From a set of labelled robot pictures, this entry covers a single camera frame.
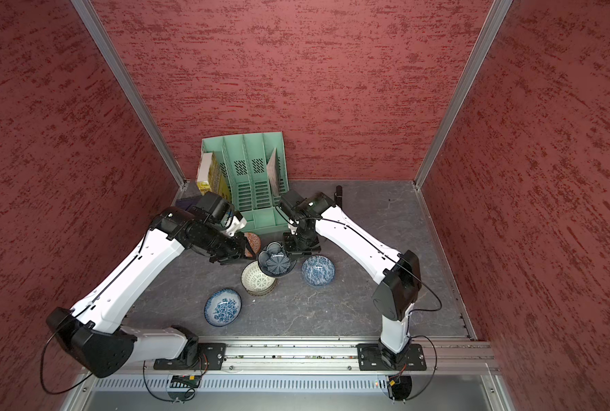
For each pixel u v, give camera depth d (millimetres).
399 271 446
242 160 1106
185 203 1131
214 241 586
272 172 1043
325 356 756
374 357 741
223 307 829
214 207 573
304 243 643
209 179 852
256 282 852
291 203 608
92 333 375
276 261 765
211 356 747
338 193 1137
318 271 915
